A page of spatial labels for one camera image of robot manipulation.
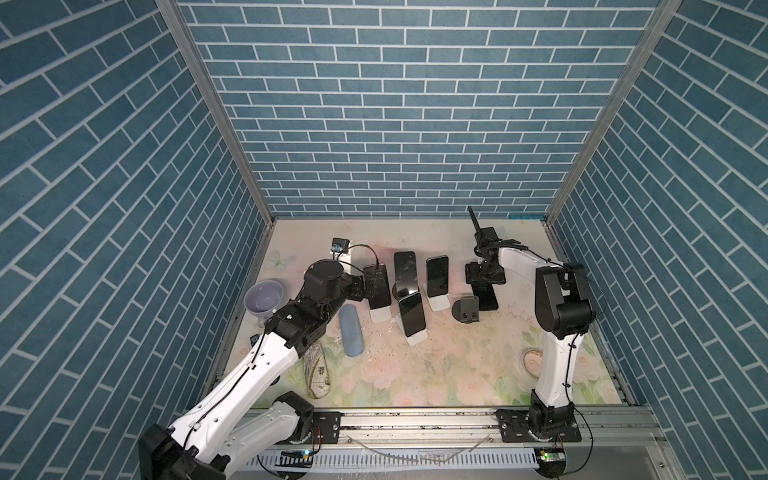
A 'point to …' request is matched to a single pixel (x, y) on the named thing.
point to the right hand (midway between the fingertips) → (478, 276)
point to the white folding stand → (438, 302)
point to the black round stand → (457, 314)
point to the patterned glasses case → (317, 373)
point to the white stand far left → (380, 314)
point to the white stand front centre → (418, 337)
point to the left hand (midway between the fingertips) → (361, 266)
